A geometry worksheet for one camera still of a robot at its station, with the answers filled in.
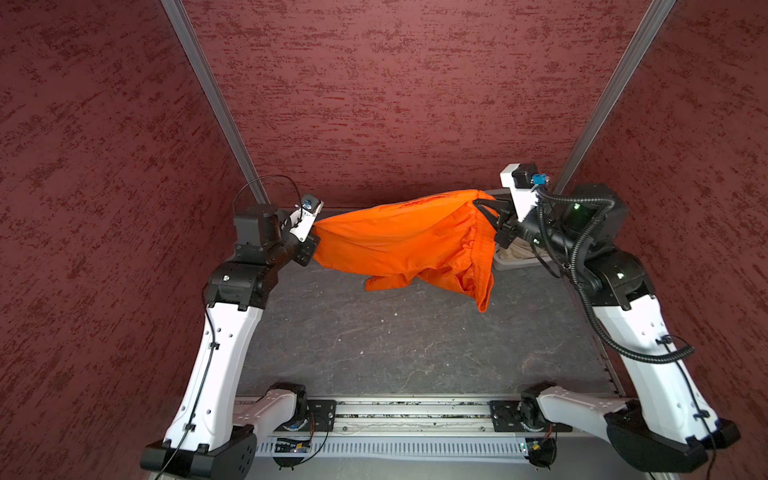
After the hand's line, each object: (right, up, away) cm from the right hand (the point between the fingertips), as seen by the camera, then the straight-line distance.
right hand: (475, 205), depth 57 cm
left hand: (-36, -5, +11) cm, 38 cm away
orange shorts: (-3, -7, +12) cm, 14 cm away
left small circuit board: (-41, -58, +15) cm, 73 cm away
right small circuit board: (+19, -58, +14) cm, 62 cm away
